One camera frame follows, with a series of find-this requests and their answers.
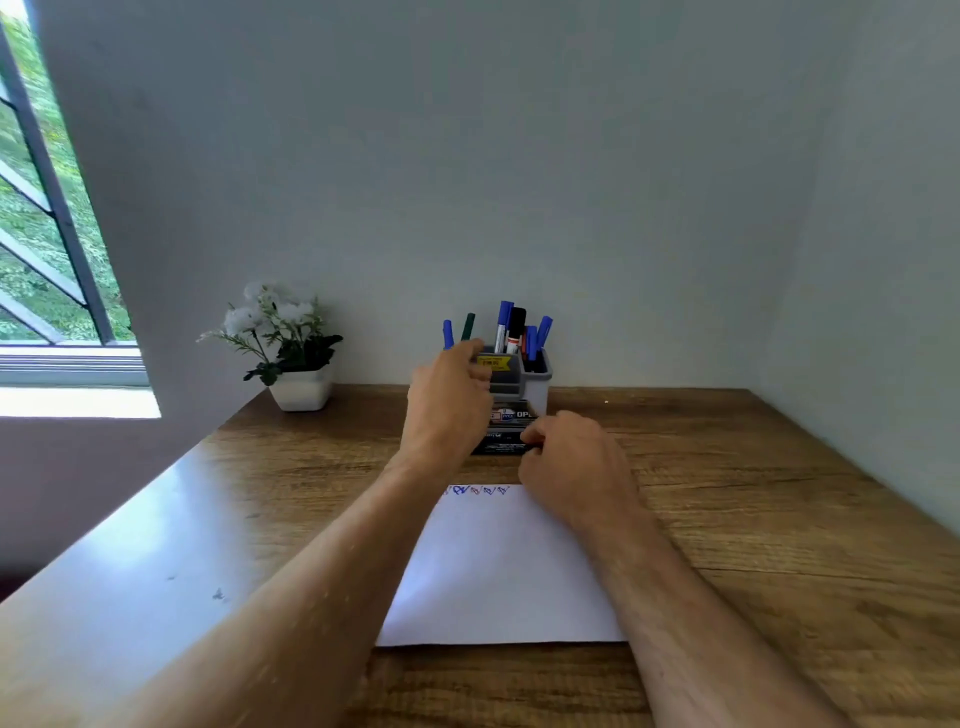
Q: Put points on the person's left hand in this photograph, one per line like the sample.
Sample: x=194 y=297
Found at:
x=442 y=412

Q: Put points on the person's right hand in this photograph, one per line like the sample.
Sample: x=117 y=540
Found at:
x=585 y=480

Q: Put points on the pile of assorted markers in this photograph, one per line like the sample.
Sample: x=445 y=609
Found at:
x=502 y=444

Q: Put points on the green capped black marker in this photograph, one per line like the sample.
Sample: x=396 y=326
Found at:
x=469 y=325

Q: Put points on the blue capped white label marker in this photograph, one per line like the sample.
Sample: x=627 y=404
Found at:
x=505 y=315

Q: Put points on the white barrel black cap marker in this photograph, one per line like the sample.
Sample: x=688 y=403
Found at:
x=517 y=319

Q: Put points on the white paper sheet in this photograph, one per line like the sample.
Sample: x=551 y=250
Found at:
x=487 y=585

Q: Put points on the person's right forearm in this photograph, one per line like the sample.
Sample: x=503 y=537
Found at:
x=697 y=645

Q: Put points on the person's left forearm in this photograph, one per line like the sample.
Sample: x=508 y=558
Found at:
x=300 y=615

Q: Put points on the grey white desk organizer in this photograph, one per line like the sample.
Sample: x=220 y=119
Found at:
x=536 y=382

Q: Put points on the white square flower pot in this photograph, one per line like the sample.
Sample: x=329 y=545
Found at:
x=301 y=390

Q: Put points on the artificial white flower plant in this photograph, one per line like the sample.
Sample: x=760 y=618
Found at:
x=292 y=337

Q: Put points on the window with dark bars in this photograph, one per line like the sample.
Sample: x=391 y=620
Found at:
x=75 y=364

